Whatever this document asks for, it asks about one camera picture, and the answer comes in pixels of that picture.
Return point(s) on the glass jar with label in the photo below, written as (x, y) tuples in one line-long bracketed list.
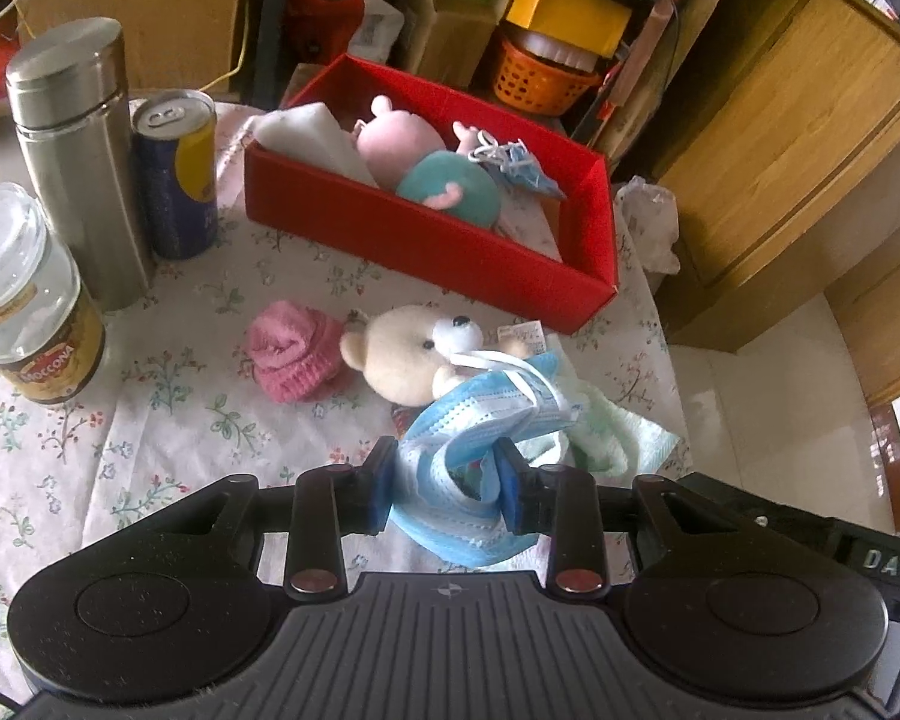
[(22, 292)]

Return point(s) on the white foam block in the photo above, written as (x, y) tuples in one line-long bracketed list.
[(307, 131)]

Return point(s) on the brown cardboard box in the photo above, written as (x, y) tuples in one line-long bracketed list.
[(450, 37)]

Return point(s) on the wooden television cabinet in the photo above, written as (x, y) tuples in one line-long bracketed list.
[(172, 22)]

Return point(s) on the clear plastic container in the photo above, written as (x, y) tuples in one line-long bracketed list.
[(555, 52)]

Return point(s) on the black metal shelf rack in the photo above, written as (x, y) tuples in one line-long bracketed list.
[(270, 15)]

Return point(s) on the yellow box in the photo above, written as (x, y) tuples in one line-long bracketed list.
[(570, 11)]

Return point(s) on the beige bear plush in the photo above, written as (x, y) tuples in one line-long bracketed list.
[(397, 360)]

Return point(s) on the red plastic bag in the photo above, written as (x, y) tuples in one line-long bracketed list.
[(322, 7)]

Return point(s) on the brown cardboard sheet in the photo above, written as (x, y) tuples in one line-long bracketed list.
[(690, 37)]

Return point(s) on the purple plush toy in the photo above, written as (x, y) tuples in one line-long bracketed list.
[(292, 352)]

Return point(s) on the floral tablecloth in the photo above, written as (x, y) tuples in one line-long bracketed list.
[(195, 420)]

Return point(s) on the wooden wardrobe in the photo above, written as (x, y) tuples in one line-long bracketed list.
[(780, 127)]

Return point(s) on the orange plastic basket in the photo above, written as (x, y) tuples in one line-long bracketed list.
[(532, 82)]

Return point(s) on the white printed plastic bag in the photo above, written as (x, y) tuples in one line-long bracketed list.
[(379, 30)]

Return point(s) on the blue face mask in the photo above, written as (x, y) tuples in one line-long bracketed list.
[(529, 172), (465, 405)]

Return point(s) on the clear plastic bag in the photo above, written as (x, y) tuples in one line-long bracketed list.
[(649, 225)]

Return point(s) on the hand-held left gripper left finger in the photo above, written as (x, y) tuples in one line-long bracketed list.
[(379, 487)]

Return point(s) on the steel thermos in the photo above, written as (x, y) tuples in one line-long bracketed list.
[(75, 165)]

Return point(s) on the pink pig plush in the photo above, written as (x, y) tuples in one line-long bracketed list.
[(401, 146)]

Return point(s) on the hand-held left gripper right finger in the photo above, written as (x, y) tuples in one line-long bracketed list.
[(511, 487)]

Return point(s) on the blue yellow drink can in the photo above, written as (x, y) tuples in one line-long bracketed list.
[(172, 202)]

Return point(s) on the light green towel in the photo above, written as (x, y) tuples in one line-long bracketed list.
[(615, 435)]

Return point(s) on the red cardboard box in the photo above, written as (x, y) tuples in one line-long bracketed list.
[(420, 255)]

